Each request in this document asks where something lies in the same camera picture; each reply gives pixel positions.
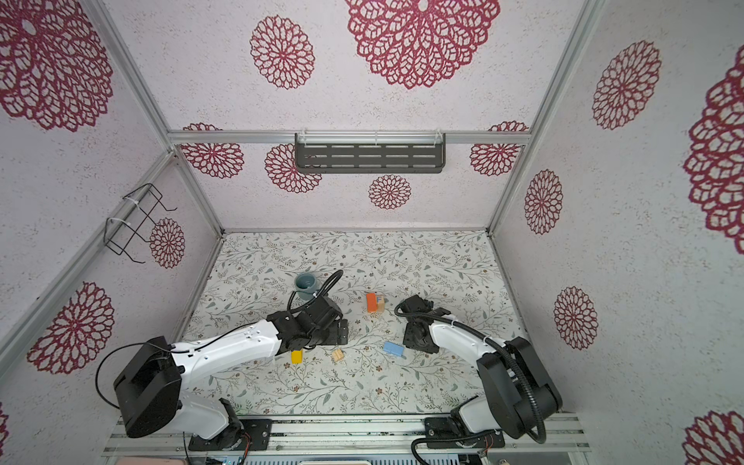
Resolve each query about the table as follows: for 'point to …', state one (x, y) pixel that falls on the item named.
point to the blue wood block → (393, 349)
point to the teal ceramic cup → (305, 282)
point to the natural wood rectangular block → (380, 302)
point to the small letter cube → (337, 355)
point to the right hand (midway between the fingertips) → (415, 338)
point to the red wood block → (371, 302)
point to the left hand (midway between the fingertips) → (334, 335)
